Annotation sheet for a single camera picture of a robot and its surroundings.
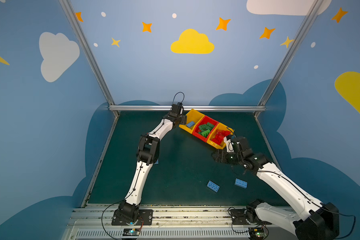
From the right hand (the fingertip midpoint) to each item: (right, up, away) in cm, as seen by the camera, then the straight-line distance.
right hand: (218, 153), depth 80 cm
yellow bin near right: (+7, +15, +27) cm, 31 cm away
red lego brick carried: (+6, +9, +21) cm, 24 cm away
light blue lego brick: (-13, +17, +31) cm, 37 cm away
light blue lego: (-36, -8, +13) cm, 39 cm away
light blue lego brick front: (-2, -19, +4) cm, 20 cm away
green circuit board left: (-45, -36, -10) cm, 58 cm away
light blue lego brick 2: (+14, -18, +4) cm, 23 cm away
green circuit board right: (+16, -37, -9) cm, 42 cm away
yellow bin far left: (-10, +24, +38) cm, 45 cm away
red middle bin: (-2, +21, +30) cm, 37 cm away
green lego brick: (-3, +13, +27) cm, 30 cm away
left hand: (-19, +22, +28) cm, 41 cm away
